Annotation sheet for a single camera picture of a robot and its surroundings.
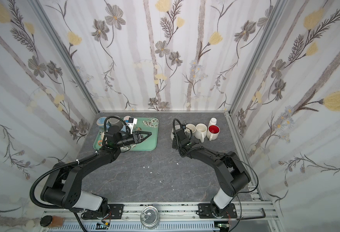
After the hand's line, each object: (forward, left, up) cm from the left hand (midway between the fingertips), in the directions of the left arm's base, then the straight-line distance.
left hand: (148, 131), depth 78 cm
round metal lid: (-39, -3, -12) cm, 41 cm away
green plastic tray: (+24, +5, -24) cm, 34 cm away
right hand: (+4, -15, -11) cm, 20 cm away
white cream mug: (+10, -35, -16) cm, 39 cm away
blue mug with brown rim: (+18, +35, -13) cm, 42 cm away
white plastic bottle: (+19, -44, -14) cm, 50 cm away
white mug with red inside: (+13, -44, -19) cm, 50 cm away
